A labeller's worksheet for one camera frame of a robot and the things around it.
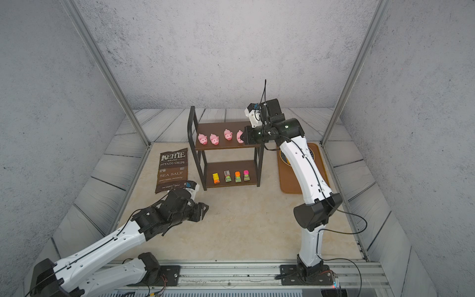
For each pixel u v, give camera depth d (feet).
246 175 3.24
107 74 2.91
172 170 3.52
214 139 2.46
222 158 3.73
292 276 2.32
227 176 3.21
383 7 2.29
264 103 1.82
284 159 3.59
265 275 2.43
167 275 2.38
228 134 2.52
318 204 1.49
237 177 3.16
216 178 3.18
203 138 2.47
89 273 1.42
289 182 3.44
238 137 2.43
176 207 1.94
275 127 1.68
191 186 2.25
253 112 2.16
